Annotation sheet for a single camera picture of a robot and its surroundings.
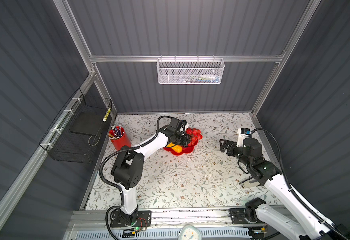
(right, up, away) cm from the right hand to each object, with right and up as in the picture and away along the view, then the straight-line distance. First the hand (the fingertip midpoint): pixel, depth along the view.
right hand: (229, 142), depth 77 cm
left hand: (-20, 0, +14) cm, 24 cm away
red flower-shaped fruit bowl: (-22, -7, +19) cm, 30 cm away
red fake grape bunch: (-17, +3, +14) cm, 22 cm away
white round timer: (-21, -41, -9) cm, 47 cm away
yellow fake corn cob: (-28, -6, +19) cm, 34 cm away
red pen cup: (-62, +2, +10) cm, 62 cm away
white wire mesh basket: (-19, +55, +47) cm, 74 cm away
